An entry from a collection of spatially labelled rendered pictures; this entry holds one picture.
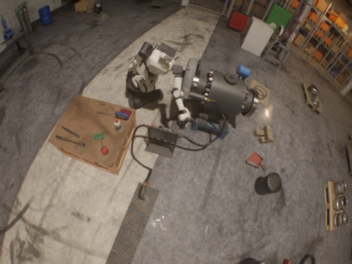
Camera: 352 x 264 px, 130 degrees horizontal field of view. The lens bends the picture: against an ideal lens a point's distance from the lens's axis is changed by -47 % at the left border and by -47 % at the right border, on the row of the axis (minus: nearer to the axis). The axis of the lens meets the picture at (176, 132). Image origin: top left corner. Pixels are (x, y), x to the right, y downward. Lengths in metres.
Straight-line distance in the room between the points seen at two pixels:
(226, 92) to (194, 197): 1.46
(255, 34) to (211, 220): 5.28
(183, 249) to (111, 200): 1.14
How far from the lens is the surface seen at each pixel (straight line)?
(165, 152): 2.26
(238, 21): 7.22
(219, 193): 2.32
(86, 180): 2.30
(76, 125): 2.12
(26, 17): 8.65
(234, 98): 2.13
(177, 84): 1.72
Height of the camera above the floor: 2.09
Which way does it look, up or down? 59 degrees down
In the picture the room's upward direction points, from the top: 18 degrees clockwise
